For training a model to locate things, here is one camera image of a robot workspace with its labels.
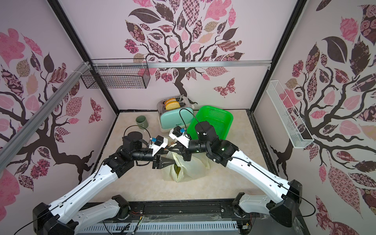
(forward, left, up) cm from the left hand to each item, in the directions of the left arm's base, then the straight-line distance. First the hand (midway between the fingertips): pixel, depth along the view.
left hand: (174, 159), depth 65 cm
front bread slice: (+43, +5, -7) cm, 44 cm away
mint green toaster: (+39, +3, -8) cm, 40 cm away
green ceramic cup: (+42, +30, -21) cm, 55 cm away
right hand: (+2, +1, +5) cm, 5 cm away
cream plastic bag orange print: (-4, -9, -2) cm, 10 cm away
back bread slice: (+47, +7, -5) cm, 48 cm away
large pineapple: (-3, -1, -4) cm, 5 cm away
